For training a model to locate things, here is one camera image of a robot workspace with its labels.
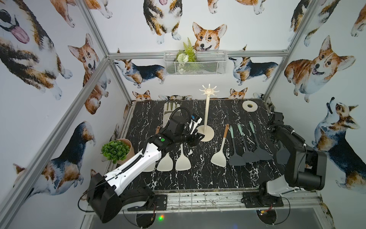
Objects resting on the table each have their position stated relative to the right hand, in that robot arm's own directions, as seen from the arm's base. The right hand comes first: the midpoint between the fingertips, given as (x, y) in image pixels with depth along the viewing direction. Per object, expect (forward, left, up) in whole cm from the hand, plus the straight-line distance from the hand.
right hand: (280, 132), depth 87 cm
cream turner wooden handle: (-15, +59, -10) cm, 62 cm away
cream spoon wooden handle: (-19, +78, -7) cm, 80 cm away
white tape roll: (+33, +7, -12) cm, 36 cm away
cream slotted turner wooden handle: (-12, +37, -11) cm, 40 cm away
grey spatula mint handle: (-13, +27, -11) cm, 32 cm away
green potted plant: (-14, +92, +5) cm, 93 cm away
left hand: (-7, +48, +13) cm, 50 cm away
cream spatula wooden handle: (-16, +70, -9) cm, 72 cm away
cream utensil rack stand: (+10, +43, -12) cm, 46 cm away
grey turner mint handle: (-11, +19, -10) cm, 25 cm away
